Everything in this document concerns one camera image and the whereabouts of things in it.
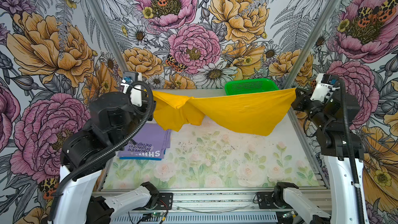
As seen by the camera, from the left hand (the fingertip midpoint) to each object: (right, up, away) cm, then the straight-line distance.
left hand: (144, 99), depth 53 cm
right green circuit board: (+57, -52, +19) cm, 80 cm away
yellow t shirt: (+42, -6, +17) cm, 46 cm away
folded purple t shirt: (-11, -23, +39) cm, 46 cm away
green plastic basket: (+51, +12, +74) cm, 91 cm away
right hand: (+55, +2, +9) cm, 56 cm away
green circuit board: (-1, -51, +19) cm, 55 cm away
